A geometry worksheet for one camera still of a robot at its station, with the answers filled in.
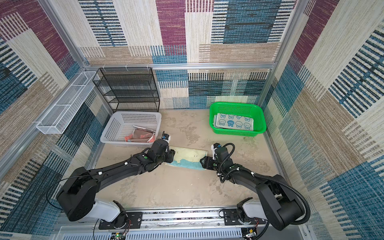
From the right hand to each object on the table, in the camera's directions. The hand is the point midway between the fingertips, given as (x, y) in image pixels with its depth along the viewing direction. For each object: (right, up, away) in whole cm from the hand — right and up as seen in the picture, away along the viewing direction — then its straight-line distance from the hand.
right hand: (204, 163), depth 89 cm
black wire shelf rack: (-54, +48, +22) cm, 75 cm away
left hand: (-19, +8, -2) cm, 21 cm away
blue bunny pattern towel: (+22, +25, +19) cm, 38 cm away
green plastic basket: (+37, +33, +21) cm, 54 cm away
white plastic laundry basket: (-58, +23, +20) cm, 66 cm away
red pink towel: (-41, +15, +11) cm, 45 cm away
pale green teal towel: (-10, +2, +5) cm, 12 cm away
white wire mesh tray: (-71, +25, -17) cm, 77 cm away
